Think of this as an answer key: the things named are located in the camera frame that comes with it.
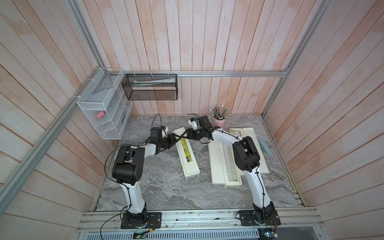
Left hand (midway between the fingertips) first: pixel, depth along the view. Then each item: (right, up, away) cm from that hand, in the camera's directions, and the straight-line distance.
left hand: (179, 141), depth 98 cm
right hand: (+3, +3, +1) cm, 4 cm away
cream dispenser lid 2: (+51, -13, -12) cm, 53 cm away
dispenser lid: (+5, -9, -10) cm, 14 cm away
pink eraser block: (-43, +16, -16) cm, 49 cm away
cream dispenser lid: (+23, -12, -11) cm, 28 cm away
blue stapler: (+57, -7, -4) cm, 58 cm away
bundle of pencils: (+30, +20, +10) cm, 37 cm away
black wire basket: (-20, +38, +6) cm, 44 cm away
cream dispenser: (+33, -18, -10) cm, 39 cm away
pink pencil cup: (+29, +12, +6) cm, 32 cm away
